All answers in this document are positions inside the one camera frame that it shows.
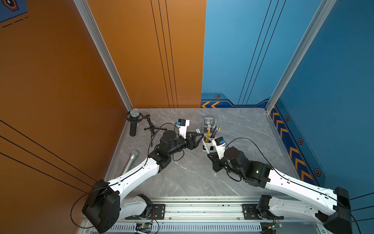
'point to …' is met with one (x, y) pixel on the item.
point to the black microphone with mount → (134, 116)
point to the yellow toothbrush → (208, 134)
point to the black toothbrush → (213, 131)
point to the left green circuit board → (143, 225)
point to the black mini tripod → (151, 128)
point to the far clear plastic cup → (208, 120)
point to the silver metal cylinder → (131, 160)
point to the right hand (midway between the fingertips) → (208, 155)
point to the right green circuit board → (274, 226)
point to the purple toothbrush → (215, 133)
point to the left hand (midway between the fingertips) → (201, 133)
